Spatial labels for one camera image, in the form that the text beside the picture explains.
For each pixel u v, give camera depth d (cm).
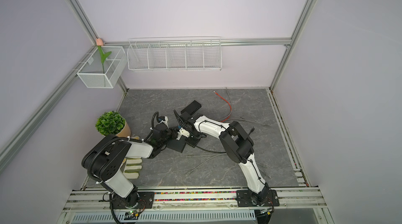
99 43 89
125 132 86
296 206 73
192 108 108
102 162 47
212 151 90
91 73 77
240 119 104
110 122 83
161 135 75
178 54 103
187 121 71
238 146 53
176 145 91
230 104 112
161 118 85
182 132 86
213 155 88
